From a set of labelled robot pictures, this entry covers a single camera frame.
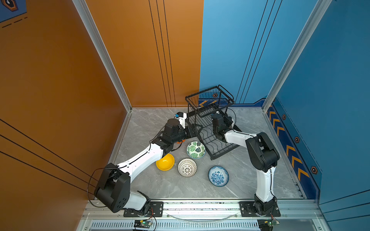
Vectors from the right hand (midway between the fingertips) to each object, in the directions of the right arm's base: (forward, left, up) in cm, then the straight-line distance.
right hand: (232, 117), depth 97 cm
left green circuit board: (-58, +52, -15) cm, 80 cm away
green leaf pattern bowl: (-18, +25, -12) cm, 33 cm away
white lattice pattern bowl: (-30, +31, -12) cm, 45 cm away
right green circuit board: (-57, -11, -14) cm, 60 cm away
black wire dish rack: (+22, +20, -10) cm, 31 cm away
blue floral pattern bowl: (-35, +12, -13) cm, 39 cm away
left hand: (-16, +24, +10) cm, 30 cm away
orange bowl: (-27, +32, +12) cm, 43 cm away
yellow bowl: (-28, +43, -10) cm, 53 cm away
